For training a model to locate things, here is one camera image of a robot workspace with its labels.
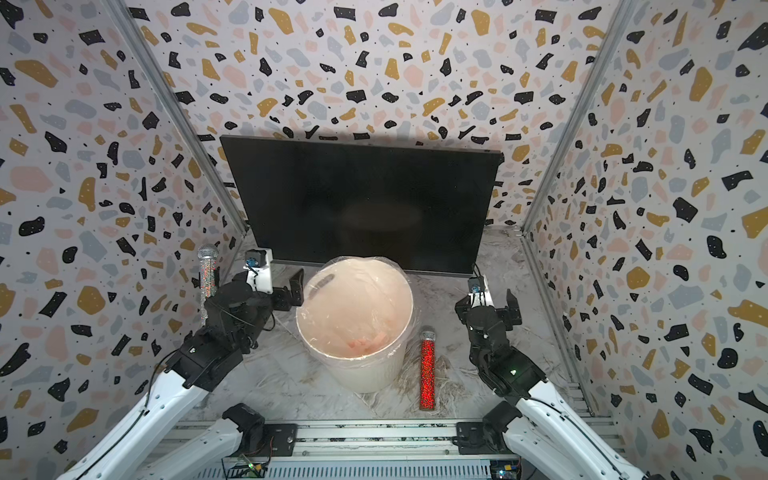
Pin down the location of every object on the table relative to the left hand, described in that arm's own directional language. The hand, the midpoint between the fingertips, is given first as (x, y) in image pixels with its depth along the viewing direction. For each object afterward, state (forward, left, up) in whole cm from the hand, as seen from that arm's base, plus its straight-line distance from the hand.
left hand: (283, 269), depth 69 cm
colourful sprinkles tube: (+11, +25, -7) cm, 28 cm away
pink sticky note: (-9, -19, -23) cm, 31 cm away
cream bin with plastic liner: (-3, -15, -17) cm, 23 cm away
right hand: (-3, -50, -8) cm, 51 cm away
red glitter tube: (-21, -34, -27) cm, 48 cm away
